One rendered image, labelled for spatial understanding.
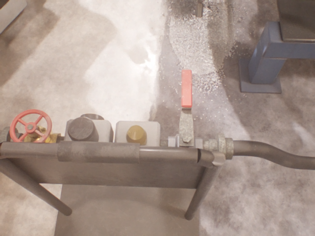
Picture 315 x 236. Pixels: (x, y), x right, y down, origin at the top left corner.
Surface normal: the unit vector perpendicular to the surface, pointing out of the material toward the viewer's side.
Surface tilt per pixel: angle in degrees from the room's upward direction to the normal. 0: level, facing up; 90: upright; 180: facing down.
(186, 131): 0
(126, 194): 0
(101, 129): 0
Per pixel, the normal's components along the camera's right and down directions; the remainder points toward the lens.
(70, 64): 0.00, -0.43
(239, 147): -0.14, -0.18
